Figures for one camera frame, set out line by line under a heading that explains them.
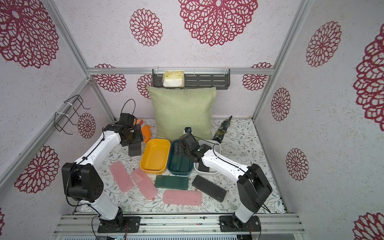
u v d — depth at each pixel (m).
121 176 0.90
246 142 1.06
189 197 0.83
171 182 0.89
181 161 0.94
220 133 1.12
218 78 0.95
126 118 0.69
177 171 0.89
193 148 0.64
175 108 0.88
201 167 0.92
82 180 0.50
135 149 0.84
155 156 0.97
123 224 0.72
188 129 0.76
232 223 0.65
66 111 0.76
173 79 0.90
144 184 0.86
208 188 0.86
